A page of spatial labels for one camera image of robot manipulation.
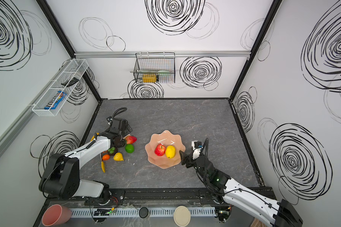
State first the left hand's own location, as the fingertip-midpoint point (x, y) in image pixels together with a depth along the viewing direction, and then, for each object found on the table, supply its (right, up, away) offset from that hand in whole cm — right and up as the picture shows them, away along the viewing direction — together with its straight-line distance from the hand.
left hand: (125, 128), depth 91 cm
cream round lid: (+35, -36, -28) cm, 58 cm away
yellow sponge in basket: (+16, +32, -3) cm, 36 cm away
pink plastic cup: (-24, -37, -26) cm, 51 cm away
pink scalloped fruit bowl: (+27, -7, +1) cm, 28 cm away
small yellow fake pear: (-2, -16, -7) cm, 18 cm away
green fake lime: (+4, -12, -3) cm, 13 cm away
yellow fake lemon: (+30, -13, -7) cm, 33 cm away
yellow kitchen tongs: (-23, -6, +4) cm, 24 cm away
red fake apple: (+23, -12, -7) cm, 27 cm away
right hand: (+38, -11, -12) cm, 41 cm away
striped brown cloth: (+70, -41, -26) cm, 86 cm away
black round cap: (+18, -33, -29) cm, 48 cm away
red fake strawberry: (+4, -7, 0) cm, 8 cm away
